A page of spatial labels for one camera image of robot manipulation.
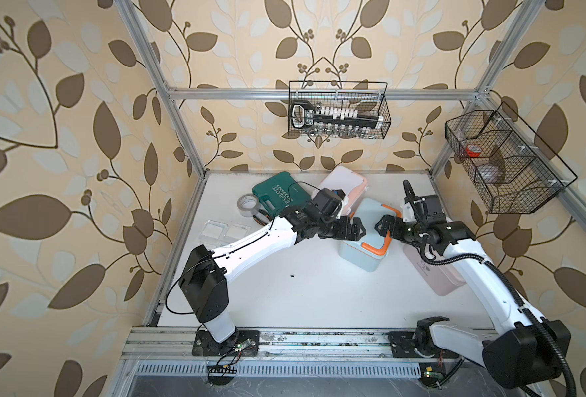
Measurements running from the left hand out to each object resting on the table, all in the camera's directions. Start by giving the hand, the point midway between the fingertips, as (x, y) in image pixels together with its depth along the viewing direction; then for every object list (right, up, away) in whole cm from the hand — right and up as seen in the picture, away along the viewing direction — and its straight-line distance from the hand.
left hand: (351, 227), depth 75 cm
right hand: (+13, -2, +6) cm, 14 cm away
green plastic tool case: (-25, +11, +32) cm, 42 cm away
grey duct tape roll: (-39, +6, +32) cm, 51 cm away
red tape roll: (+41, +25, +6) cm, 49 cm away
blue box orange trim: (+7, -9, +4) cm, 12 cm away
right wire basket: (+48, +18, -2) cm, 52 cm away
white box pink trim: (+5, +14, +21) cm, 26 cm away
